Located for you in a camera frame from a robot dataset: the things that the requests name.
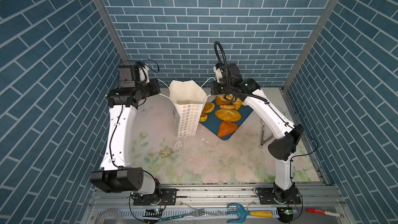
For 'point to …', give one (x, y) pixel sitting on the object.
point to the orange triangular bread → (226, 128)
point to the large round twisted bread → (223, 99)
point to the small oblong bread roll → (227, 106)
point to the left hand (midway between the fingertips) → (159, 83)
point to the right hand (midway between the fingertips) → (209, 84)
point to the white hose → (103, 213)
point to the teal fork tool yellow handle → (242, 212)
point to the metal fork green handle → (197, 213)
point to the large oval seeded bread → (228, 115)
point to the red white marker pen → (325, 212)
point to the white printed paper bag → (187, 99)
